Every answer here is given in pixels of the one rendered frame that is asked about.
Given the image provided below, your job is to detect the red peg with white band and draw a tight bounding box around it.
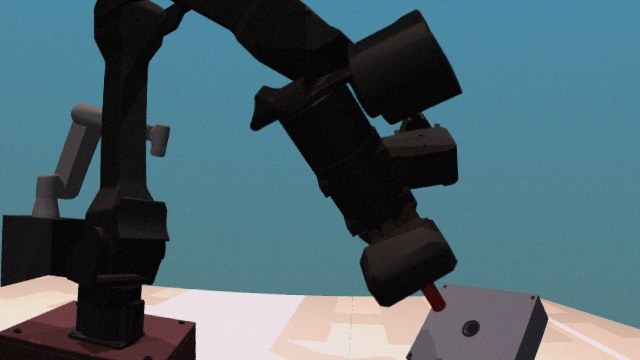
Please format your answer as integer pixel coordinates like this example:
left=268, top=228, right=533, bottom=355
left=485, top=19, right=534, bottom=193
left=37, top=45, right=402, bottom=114
left=421, top=282, right=446, bottom=312

